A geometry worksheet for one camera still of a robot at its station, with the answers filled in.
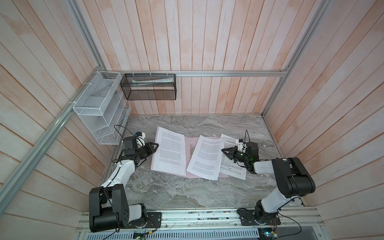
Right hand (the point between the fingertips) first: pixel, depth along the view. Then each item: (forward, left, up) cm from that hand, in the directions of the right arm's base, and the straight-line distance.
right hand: (221, 149), depth 92 cm
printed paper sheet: (-6, +32, 0) cm, 33 cm away
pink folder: (+11, +17, -7) cm, 22 cm away
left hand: (-3, +39, +6) cm, 40 cm away
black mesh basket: (+42, +51, +17) cm, 68 cm away
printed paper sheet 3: (-8, -5, -7) cm, 12 cm away
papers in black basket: (+30, +52, +29) cm, 67 cm away
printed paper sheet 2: (-4, +9, -7) cm, 12 cm away
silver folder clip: (+3, +19, -5) cm, 20 cm away
